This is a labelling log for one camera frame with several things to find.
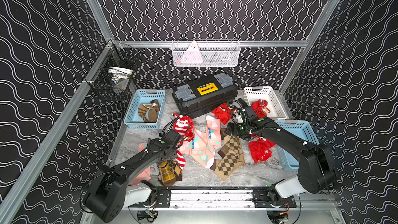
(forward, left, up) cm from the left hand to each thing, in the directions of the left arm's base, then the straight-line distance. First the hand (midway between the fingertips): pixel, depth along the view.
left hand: (170, 153), depth 85 cm
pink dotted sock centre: (+6, -14, -2) cm, 16 cm away
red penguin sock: (+33, -53, +5) cm, 63 cm away
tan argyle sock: (+1, -34, -2) cm, 34 cm away
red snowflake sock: (+6, -50, -1) cm, 50 cm away
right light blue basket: (+22, -78, -1) cm, 81 cm away
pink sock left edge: (-11, +11, -3) cm, 16 cm away
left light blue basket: (+23, +30, -4) cm, 37 cm away
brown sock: (+28, +17, 0) cm, 33 cm away
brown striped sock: (+29, +25, -1) cm, 38 cm away
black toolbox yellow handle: (+31, -16, +13) cm, 38 cm away
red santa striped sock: (+19, -5, -1) cm, 20 cm away
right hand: (+12, -34, +5) cm, 36 cm away
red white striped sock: (-2, -6, -2) cm, 7 cm away
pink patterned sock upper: (+17, -24, -1) cm, 29 cm away
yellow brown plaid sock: (-9, -1, -3) cm, 9 cm away
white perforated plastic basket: (+51, -54, -2) cm, 75 cm away
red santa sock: (+29, -30, +2) cm, 41 cm away
